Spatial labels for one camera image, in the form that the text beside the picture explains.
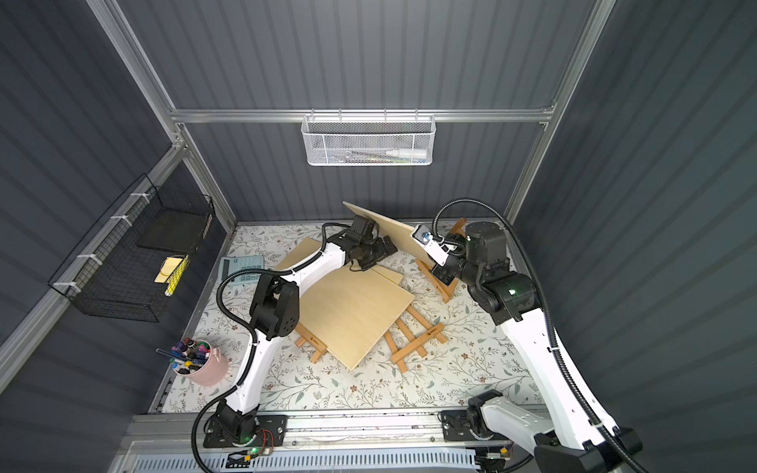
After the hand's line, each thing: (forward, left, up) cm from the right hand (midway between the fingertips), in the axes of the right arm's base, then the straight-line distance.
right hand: (439, 241), depth 67 cm
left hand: (+16, +9, -26) cm, 32 cm away
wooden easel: (+5, -7, -31) cm, 32 cm away
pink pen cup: (-21, +59, -23) cm, 67 cm away
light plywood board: (-2, +24, -31) cm, 40 cm away
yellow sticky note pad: (-2, +69, -9) cm, 69 cm away
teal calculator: (+17, +69, -33) cm, 78 cm away
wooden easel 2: (-11, +3, -33) cm, 35 cm away
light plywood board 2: (+29, +43, -38) cm, 64 cm away
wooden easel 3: (-11, +36, -31) cm, 49 cm away
